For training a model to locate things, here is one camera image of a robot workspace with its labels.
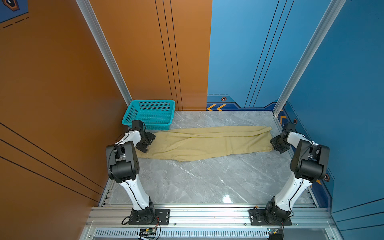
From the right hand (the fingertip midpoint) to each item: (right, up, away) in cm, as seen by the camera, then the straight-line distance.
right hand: (273, 144), depth 100 cm
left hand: (-82, +3, +1) cm, 82 cm away
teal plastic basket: (-84, +22, +20) cm, 89 cm away
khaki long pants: (-61, 0, +1) cm, 61 cm away
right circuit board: (-13, -40, -29) cm, 51 cm away
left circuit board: (-75, -37, -29) cm, 89 cm away
